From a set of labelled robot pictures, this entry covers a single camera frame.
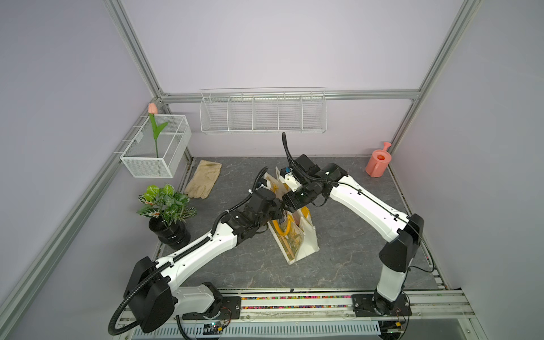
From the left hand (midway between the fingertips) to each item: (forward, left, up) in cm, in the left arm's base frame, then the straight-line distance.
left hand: (282, 205), depth 78 cm
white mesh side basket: (+16, +50, +14) cm, 54 cm away
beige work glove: (+31, +39, -20) cm, 54 cm away
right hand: (0, -3, +1) cm, 3 cm away
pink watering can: (+26, -50, -9) cm, 57 cm away
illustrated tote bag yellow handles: (-8, -4, -7) cm, 11 cm away
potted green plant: (-2, +40, +4) cm, 40 cm away
